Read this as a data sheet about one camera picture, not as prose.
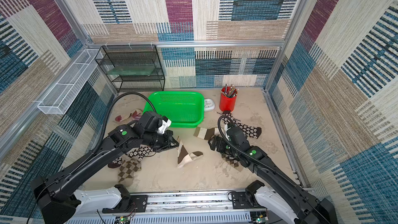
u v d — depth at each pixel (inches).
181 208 28.7
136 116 41.0
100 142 18.3
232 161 33.5
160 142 23.8
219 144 27.0
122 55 40.0
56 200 14.9
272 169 19.3
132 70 37.1
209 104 42.6
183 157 30.6
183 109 42.6
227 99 38.5
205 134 38.0
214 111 42.5
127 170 32.1
